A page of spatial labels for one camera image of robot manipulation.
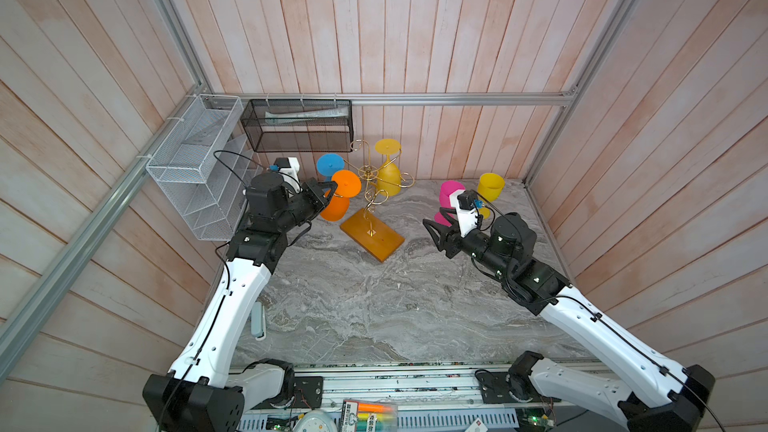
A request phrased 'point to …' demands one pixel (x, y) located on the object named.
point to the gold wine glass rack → (373, 235)
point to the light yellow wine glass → (491, 187)
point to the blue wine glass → (329, 163)
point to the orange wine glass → (348, 185)
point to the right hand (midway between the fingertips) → (432, 215)
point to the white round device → (316, 420)
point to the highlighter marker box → (360, 416)
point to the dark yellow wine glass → (389, 178)
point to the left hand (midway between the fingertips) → (339, 189)
